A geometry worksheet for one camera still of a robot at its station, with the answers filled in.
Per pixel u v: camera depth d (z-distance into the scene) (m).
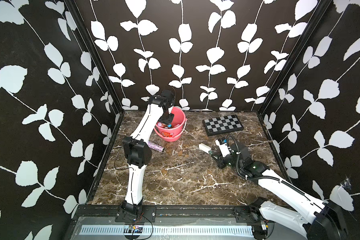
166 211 0.76
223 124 1.10
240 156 0.59
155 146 0.95
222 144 0.69
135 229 0.70
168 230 0.70
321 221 0.39
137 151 0.55
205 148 0.85
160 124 0.90
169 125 0.91
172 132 0.93
